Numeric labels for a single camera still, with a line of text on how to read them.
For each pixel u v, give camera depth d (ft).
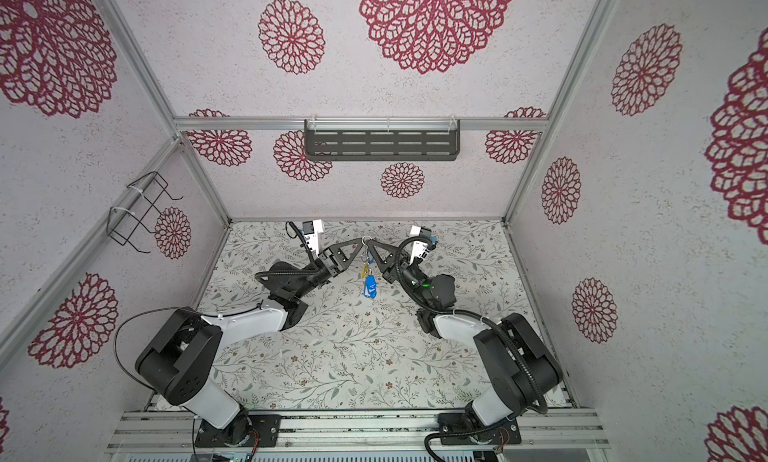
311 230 2.25
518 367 1.47
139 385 1.53
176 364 1.48
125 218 2.41
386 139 3.03
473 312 1.79
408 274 2.15
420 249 2.23
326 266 2.16
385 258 2.29
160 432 2.46
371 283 2.39
